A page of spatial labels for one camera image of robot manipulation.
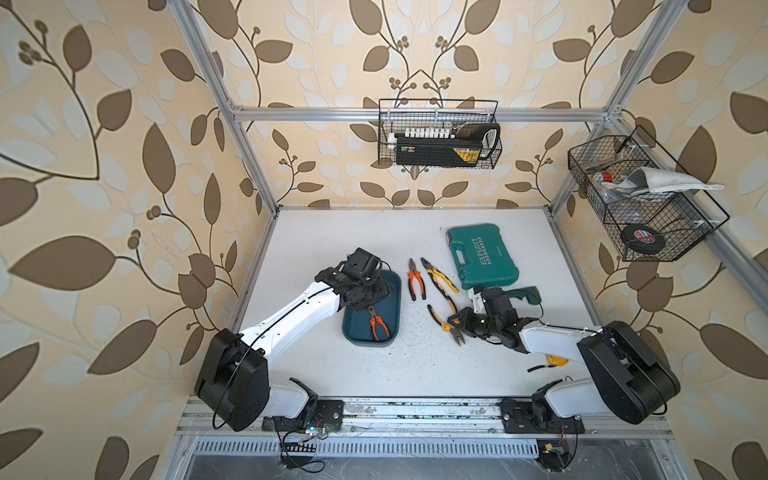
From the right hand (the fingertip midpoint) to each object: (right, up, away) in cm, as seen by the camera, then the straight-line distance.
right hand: (450, 321), depth 90 cm
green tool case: (+12, +20, +10) cm, 25 cm away
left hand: (-19, +10, -8) cm, 23 cm away
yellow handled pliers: (+1, -3, -5) cm, 6 cm away
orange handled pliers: (-11, +13, +11) cm, 21 cm away
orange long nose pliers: (-24, 0, -1) cm, 24 cm away
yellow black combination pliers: (-3, +13, +11) cm, 17 cm away
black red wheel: (+44, +25, -18) cm, 54 cm away
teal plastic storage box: (-29, -1, -1) cm, 29 cm away
